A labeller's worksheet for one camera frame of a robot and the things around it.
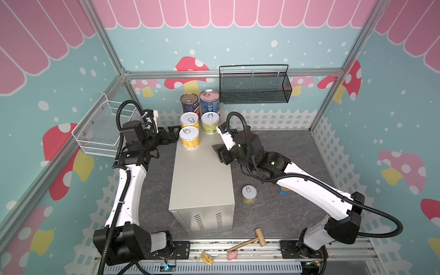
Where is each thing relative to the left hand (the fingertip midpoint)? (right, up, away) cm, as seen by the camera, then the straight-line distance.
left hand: (172, 130), depth 75 cm
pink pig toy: (+26, -53, -3) cm, 59 cm away
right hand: (+21, -5, -8) cm, 23 cm away
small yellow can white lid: (+35, -31, +11) cm, 48 cm away
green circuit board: (-1, -59, -2) cm, 59 cm away
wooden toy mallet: (+39, -48, +2) cm, 62 cm away
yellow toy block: (+16, -54, -3) cm, 56 cm away
